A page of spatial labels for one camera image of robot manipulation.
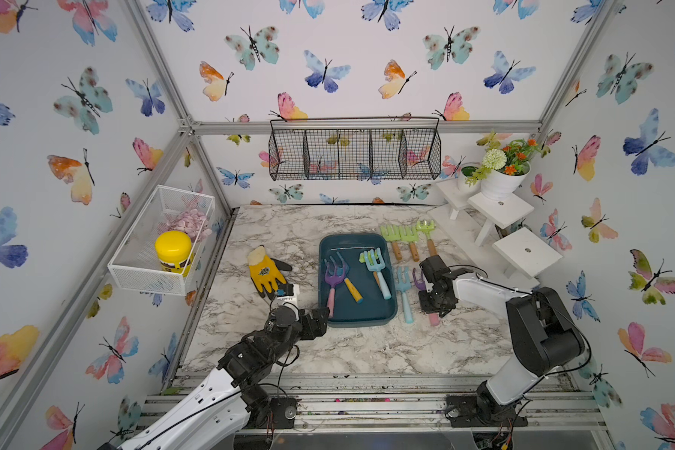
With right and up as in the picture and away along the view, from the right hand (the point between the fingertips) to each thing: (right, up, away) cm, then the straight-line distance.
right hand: (432, 303), depth 93 cm
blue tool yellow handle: (-27, +5, +3) cm, 28 cm away
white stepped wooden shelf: (+20, +25, +10) cm, 33 cm away
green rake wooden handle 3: (-23, +14, +11) cm, 29 cm away
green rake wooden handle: (-10, +22, +18) cm, 30 cm away
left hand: (-35, +2, -16) cm, 39 cm away
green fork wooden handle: (-3, +22, +18) cm, 29 cm away
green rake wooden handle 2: (+4, +25, +21) cm, 33 cm away
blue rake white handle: (-8, +5, +5) cm, 11 cm away
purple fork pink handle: (-1, -4, -3) cm, 5 cm away
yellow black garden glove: (-57, +9, +7) cm, 58 cm away
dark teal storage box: (-18, -2, -2) cm, 19 cm away
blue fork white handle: (-18, +12, +8) cm, 23 cm away
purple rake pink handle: (-33, +7, +6) cm, 34 cm away
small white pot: (+15, +46, +11) cm, 49 cm away
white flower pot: (+19, +38, -5) cm, 43 cm away
